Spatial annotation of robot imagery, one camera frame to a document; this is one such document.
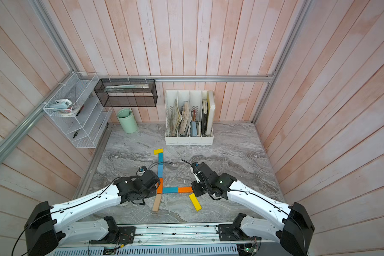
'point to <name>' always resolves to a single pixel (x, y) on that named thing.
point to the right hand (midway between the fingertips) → (194, 185)
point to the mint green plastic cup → (127, 119)
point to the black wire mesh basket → (127, 93)
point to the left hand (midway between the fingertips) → (152, 192)
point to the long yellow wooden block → (195, 201)
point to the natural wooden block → (157, 202)
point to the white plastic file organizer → (189, 117)
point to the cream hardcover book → (210, 106)
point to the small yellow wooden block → (156, 151)
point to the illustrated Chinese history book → (175, 119)
